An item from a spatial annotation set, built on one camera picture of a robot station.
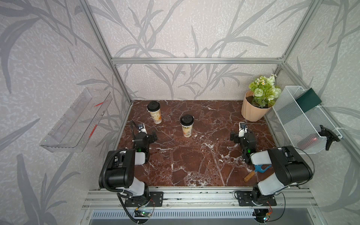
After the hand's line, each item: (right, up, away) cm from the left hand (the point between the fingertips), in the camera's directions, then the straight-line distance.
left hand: (147, 130), depth 94 cm
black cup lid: (+27, +8, -7) cm, 29 cm away
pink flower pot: (+73, +13, +5) cm, 74 cm away
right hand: (+63, +1, 0) cm, 63 cm away
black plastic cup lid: (+4, +17, +1) cm, 17 cm away
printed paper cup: (+5, +10, +5) cm, 12 cm away
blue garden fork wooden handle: (+71, -22, -9) cm, 74 cm away
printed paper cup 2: (+27, +1, -3) cm, 27 cm away
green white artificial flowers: (+76, +25, -7) cm, 81 cm away
